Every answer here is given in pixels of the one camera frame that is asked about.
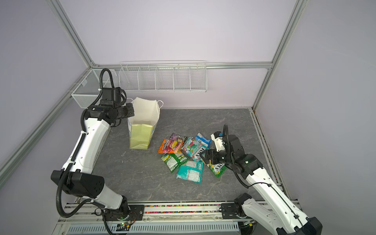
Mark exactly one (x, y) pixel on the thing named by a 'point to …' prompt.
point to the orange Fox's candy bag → (171, 146)
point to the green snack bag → (174, 160)
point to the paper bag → (141, 127)
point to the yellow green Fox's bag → (218, 169)
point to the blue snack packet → (202, 140)
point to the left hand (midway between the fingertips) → (130, 110)
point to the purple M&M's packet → (178, 137)
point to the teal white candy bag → (191, 171)
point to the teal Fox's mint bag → (194, 148)
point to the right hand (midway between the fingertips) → (206, 152)
